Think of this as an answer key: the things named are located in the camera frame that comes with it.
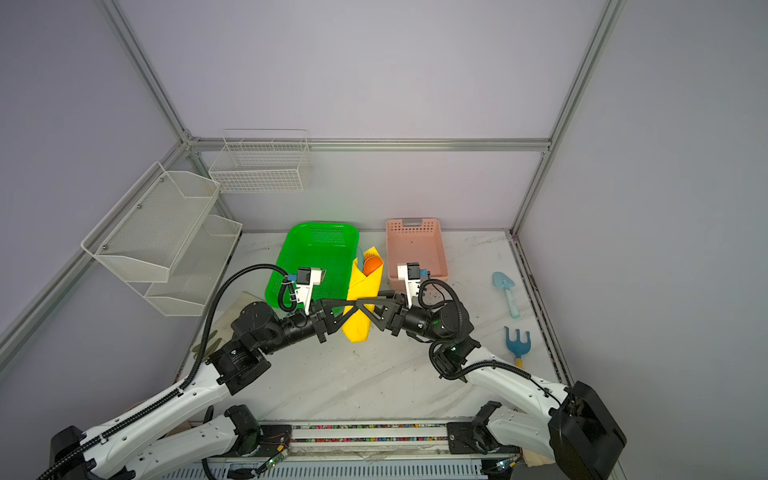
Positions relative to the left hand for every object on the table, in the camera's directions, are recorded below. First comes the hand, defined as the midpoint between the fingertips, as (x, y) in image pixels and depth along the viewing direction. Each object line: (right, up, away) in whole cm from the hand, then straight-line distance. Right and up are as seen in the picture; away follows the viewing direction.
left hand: (358, 306), depth 62 cm
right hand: (0, 0, -2) cm, 2 cm away
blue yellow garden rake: (+45, -17, +27) cm, 55 cm away
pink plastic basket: (+16, +17, +57) cm, 62 cm away
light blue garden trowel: (+47, +2, +43) cm, 63 cm away
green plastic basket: (-22, +15, +53) cm, 59 cm away
